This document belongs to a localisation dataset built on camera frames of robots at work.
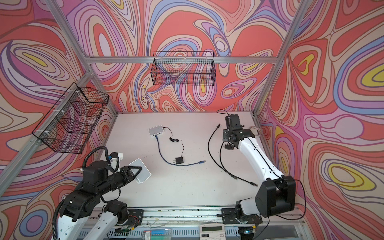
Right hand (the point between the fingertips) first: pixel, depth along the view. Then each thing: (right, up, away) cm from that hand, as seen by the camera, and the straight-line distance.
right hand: (231, 137), depth 84 cm
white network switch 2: (-49, +3, +23) cm, 55 cm away
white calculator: (-13, -42, -16) cm, 47 cm away
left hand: (-45, -13, -17) cm, 50 cm away
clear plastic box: (-36, -45, -14) cm, 59 cm away
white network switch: (-45, -15, -15) cm, 50 cm away
